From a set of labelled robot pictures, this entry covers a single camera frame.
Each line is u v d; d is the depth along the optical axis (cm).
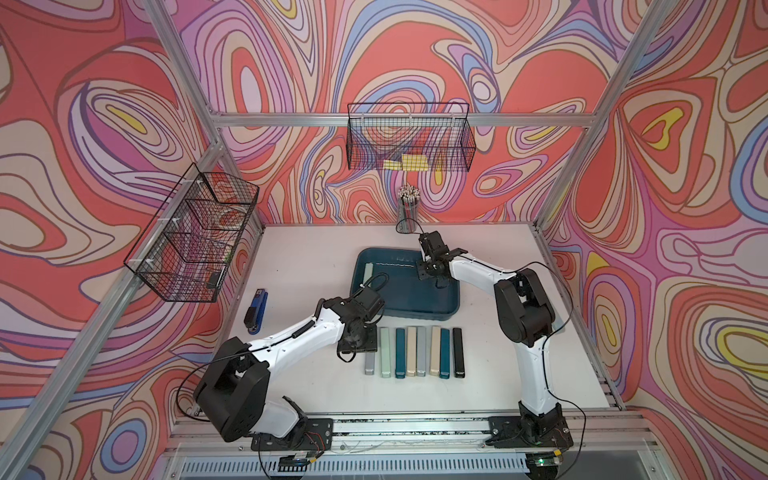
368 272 103
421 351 84
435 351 84
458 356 84
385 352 85
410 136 96
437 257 81
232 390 42
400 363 84
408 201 105
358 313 66
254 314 92
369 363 84
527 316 56
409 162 82
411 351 84
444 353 84
